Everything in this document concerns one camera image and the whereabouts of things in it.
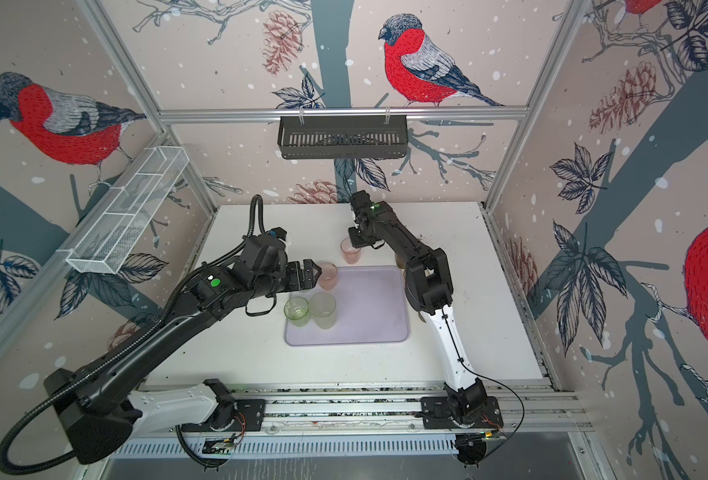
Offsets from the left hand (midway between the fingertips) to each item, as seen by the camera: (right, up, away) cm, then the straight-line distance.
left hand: (307, 273), depth 71 cm
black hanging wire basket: (+6, +44, +34) cm, 56 cm away
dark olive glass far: (+27, 0, +32) cm, 42 cm away
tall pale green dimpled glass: (+1, -14, +18) cm, 23 cm away
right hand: (+12, +6, +31) cm, 34 cm away
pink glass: (+9, +2, +32) cm, 33 cm away
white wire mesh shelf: (-50, +15, +6) cm, 52 cm away
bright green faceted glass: (-7, -14, +19) cm, 24 cm away
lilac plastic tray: (+16, -15, +21) cm, 30 cm away
